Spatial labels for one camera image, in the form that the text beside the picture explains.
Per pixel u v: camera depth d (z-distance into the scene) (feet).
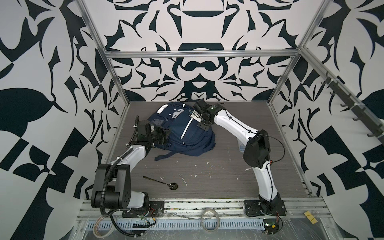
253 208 2.44
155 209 2.39
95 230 2.22
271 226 2.33
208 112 2.16
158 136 2.58
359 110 1.93
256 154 1.80
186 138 2.84
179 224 2.34
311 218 2.35
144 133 2.26
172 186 2.61
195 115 2.65
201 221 2.34
